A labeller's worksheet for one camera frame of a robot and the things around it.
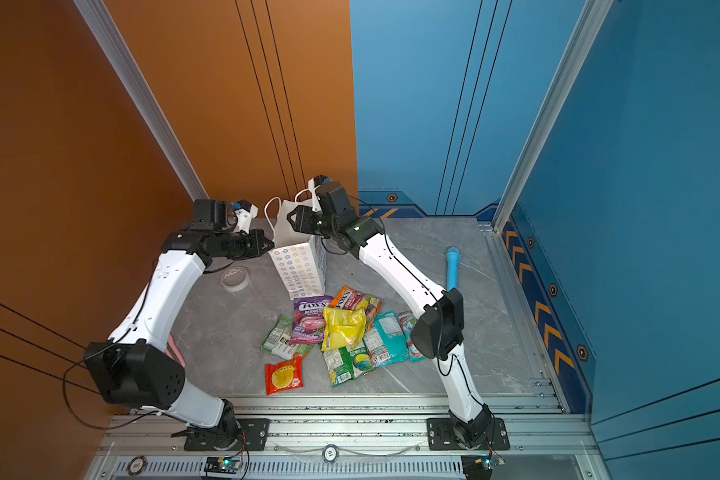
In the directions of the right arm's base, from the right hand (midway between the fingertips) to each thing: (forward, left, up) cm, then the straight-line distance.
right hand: (291, 217), depth 77 cm
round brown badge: (-50, +35, -33) cm, 69 cm away
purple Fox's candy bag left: (-14, -1, -30) cm, 33 cm away
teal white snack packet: (-21, -25, -31) cm, 45 cm away
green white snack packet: (-20, +8, -32) cm, 38 cm away
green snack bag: (-27, -14, -31) cm, 43 cm away
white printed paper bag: (-5, -1, -10) cm, 11 cm away
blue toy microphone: (+11, -50, -30) cm, 59 cm away
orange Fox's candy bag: (-8, -15, -29) cm, 34 cm away
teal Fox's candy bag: (-14, -32, -31) cm, 47 cm away
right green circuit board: (-50, -46, -35) cm, 77 cm away
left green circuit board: (-50, +16, -34) cm, 63 cm away
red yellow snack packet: (-30, +4, -33) cm, 44 cm away
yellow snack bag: (-19, -13, -26) cm, 34 cm away
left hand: (-3, +6, -6) cm, 9 cm away
